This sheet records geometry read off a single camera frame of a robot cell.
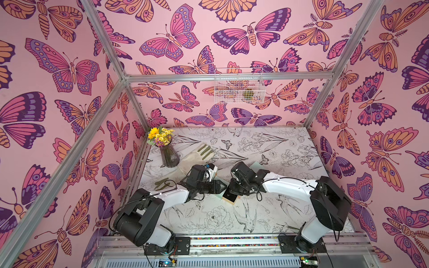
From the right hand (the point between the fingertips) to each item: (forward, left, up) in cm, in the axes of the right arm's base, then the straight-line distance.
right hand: (228, 189), depth 85 cm
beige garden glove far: (+25, +15, -5) cm, 30 cm away
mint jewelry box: (+16, -17, -4) cm, 23 cm away
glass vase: (+17, +33, +4) cm, 38 cm away
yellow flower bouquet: (+18, +34, +19) cm, 43 cm away
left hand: (+1, +2, 0) cm, 2 cm away
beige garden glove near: (+4, +35, -4) cm, 35 cm away
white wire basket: (+50, -6, +28) cm, 58 cm away
